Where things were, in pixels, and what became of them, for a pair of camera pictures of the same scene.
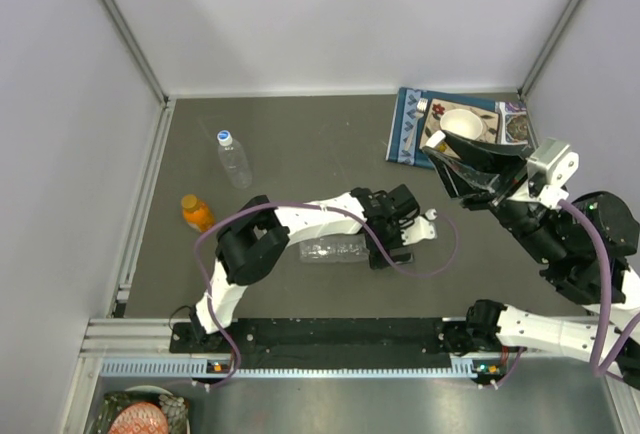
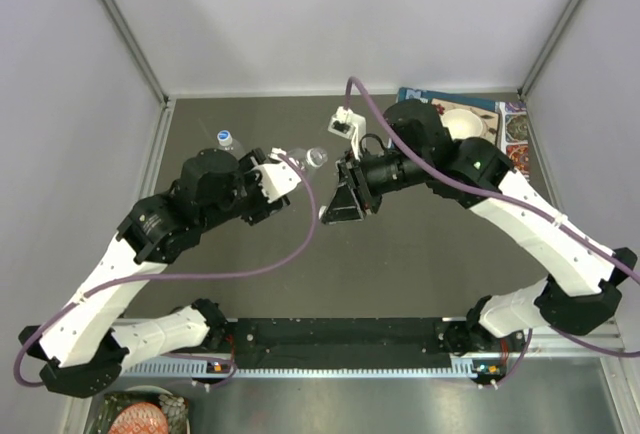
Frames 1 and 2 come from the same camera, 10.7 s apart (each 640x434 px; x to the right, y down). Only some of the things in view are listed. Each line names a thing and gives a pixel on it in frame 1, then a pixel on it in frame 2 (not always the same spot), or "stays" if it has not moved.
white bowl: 462,122 stays
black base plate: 335,336 stays
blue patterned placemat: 514,125 stays
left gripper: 397,242 -> 264,208
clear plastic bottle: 335,249 -> 310,158
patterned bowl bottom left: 144,410 stays
